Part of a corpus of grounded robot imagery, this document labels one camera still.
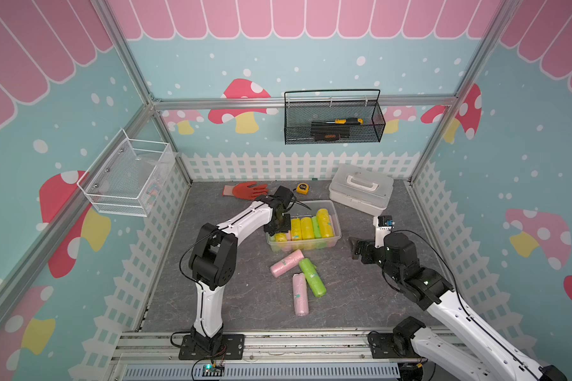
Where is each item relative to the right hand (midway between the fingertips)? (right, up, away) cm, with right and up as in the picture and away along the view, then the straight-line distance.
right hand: (361, 238), depth 76 cm
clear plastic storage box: (-17, +10, +7) cm, 20 cm away
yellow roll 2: (-21, +1, +21) cm, 30 cm away
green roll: (-12, 0, +20) cm, 23 cm away
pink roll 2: (-28, -13, +12) cm, 33 cm away
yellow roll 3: (-16, +1, +21) cm, 27 cm away
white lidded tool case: (+8, +18, +26) cm, 32 cm away
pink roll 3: (-19, -22, +5) cm, 30 cm away
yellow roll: (-27, -1, +13) cm, 30 cm away
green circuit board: (-47, -40, -4) cm, 62 cm away
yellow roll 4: (-9, +3, +18) cm, 21 cm away
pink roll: (-6, +4, +22) cm, 23 cm away
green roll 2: (-15, -16, +9) cm, 24 cm away
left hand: (-27, 0, +18) cm, 32 cm away
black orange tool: (-10, +36, +11) cm, 38 cm away
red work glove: (-45, +18, +40) cm, 63 cm away
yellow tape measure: (-17, +19, +39) cm, 47 cm away
